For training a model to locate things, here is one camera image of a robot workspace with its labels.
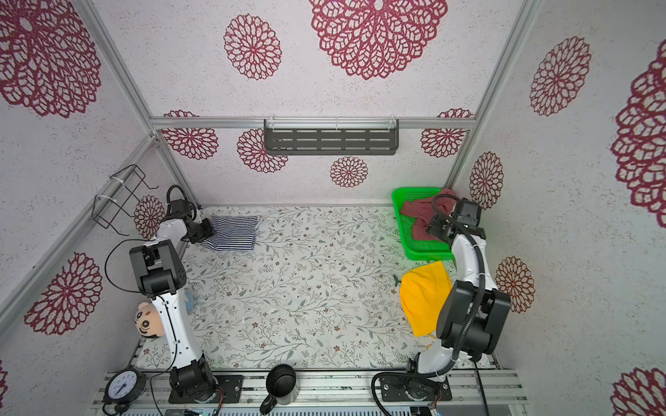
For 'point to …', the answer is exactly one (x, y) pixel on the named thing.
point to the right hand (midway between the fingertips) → (440, 223)
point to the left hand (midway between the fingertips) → (215, 231)
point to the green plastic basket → (414, 249)
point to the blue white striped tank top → (232, 233)
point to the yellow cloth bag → (422, 291)
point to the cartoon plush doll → (148, 321)
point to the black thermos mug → (283, 386)
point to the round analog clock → (123, 386)
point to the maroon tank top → (426, 211)
